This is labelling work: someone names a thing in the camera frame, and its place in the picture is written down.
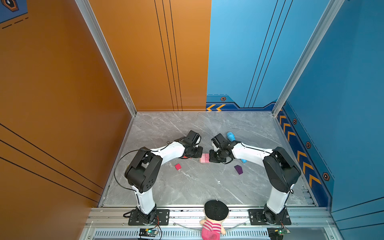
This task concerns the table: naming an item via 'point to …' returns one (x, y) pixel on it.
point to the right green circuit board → (277, 233)
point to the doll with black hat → (215, 212)
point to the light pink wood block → (202, 159)
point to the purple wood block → (239, 169)
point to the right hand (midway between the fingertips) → (208, 160)
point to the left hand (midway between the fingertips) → (201, 152)
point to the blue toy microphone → (231, 136)
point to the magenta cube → (178, 166)
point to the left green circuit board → (145, 232)
